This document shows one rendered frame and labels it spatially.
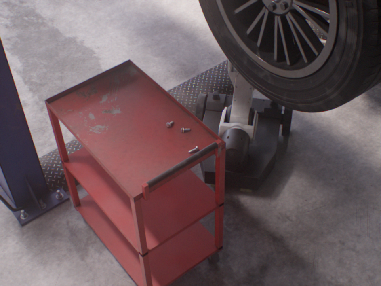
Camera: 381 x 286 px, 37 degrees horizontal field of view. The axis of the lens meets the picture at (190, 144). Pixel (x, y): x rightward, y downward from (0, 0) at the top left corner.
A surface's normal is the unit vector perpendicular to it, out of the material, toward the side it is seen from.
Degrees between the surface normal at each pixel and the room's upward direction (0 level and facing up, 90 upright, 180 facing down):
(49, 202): 0
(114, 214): 0
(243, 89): 42
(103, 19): 0
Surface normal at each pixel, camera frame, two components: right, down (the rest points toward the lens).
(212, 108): -0.15, 0.02
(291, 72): -0.79, 0.46
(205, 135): -0.02, -0.69
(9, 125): 0.62, 0.56
